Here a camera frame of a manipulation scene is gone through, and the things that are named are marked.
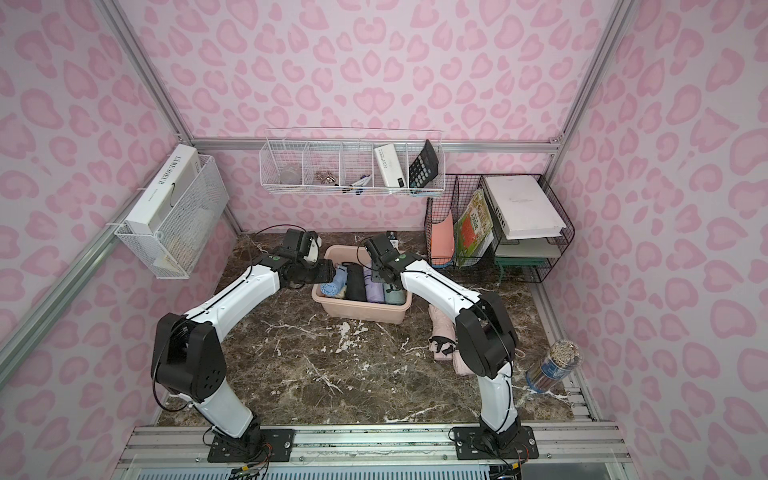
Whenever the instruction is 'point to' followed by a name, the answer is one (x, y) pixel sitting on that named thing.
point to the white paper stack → (523, 207)
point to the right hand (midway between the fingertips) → (383, 269)
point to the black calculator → (424, 168)
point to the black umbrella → (355, 282)
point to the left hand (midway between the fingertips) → (328, 267)
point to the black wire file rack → (459, 191)
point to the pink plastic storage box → (353, 310)
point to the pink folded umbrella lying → (462, 368)
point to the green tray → (501, 261)
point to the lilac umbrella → (374, 291)
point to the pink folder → (443, 241)
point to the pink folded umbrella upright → (443, 335)
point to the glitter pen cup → (554, 367)
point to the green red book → (474, 230)
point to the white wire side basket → (174, 251)
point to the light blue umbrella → (332, 289)
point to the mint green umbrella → (394, 295)
